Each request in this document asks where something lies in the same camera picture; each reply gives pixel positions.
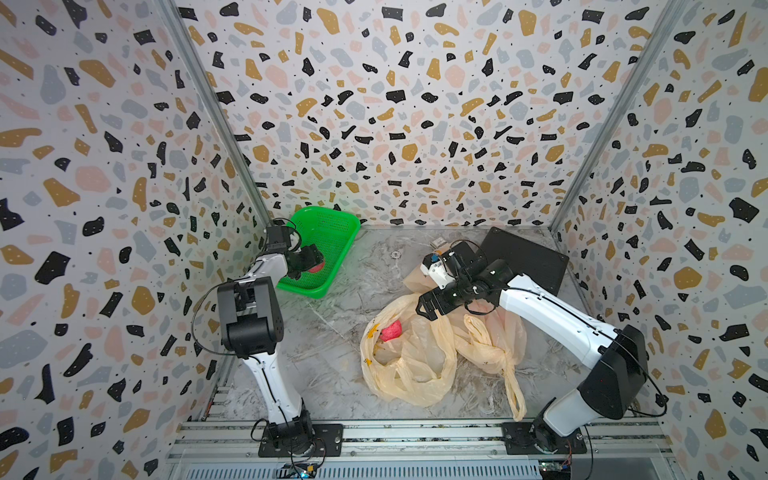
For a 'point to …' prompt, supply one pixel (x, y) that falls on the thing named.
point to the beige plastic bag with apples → (408, 357)
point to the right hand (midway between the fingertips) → (429, 303)
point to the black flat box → (542, 265)
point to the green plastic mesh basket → (334, 231)
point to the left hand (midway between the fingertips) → (316, 257)
